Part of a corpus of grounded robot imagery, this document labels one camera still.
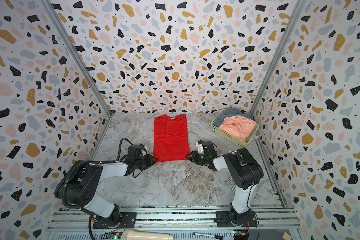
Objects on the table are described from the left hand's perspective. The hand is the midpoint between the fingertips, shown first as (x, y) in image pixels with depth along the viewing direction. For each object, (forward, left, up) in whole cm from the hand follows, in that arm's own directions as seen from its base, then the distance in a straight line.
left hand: (157, 157), depth 92 cm
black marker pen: (-40, -31, -3) cm, 50 cm away
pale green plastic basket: (+21, -40, 0) cm, 45 cm away
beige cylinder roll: (-39, +5, 0) cm, 39 cm away
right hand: (+2, -17, 0) cm, 17 cm away
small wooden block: (-41, -63, -2) cm, 75 cm away
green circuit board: (-38, +17, -4) cm, 42 cm away
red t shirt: (+16, -7, -3) cm, 18 cm away
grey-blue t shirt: (+34, -50, +5) cm, 60 cm away
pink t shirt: (+19, -53, +6) cm, 56 cm away
